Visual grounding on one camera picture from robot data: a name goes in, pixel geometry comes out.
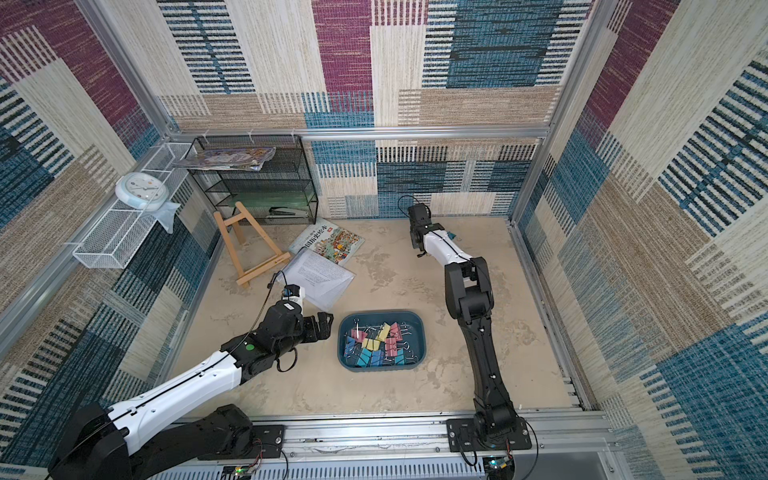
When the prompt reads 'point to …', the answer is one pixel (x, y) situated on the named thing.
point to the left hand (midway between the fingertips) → (320, 316)
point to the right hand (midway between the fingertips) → (428, 231)
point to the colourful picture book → (331, 242)
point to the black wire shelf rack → (281, 191)
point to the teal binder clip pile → (400, 358)
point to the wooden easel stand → (222, 224)
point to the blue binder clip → (377, 357)
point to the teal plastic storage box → (417, 339)
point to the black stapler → (281, 211)
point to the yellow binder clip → (371, 344)
